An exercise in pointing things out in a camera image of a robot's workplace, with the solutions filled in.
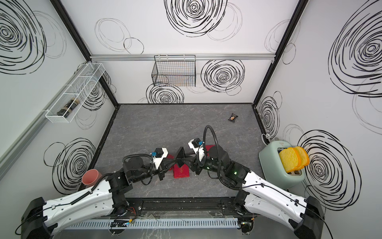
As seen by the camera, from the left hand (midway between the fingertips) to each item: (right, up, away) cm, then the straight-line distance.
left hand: (176, 161), depth 68 cm
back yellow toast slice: (+60, +2, 0) cm, 60 cm away
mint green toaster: (+47, -5, +4) cm, 47 cm away
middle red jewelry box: (+1, -10, +14) cm, 18 cm away
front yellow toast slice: (+55, +1, +2) cm, 55 cm away
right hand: (+4, +1, 0) cm, 4 cm away
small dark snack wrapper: (+38, +20, +43) cm, 61 cm away
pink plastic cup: (-44, -10, +6) cm, 46 cm away
